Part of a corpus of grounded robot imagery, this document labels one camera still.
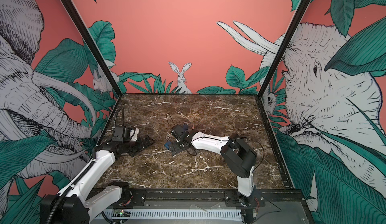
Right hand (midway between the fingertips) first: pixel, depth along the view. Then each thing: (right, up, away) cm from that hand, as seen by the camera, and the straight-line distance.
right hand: (175, 145), depth 87 cm
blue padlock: (-6, -1, +6) cm, 9 cm away
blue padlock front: (+5, +10, +14) cm, 17 cm away
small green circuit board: (-23, -28, -17) cm, 40 cm away
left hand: (-14, +3, -5) cm, 15 cm away
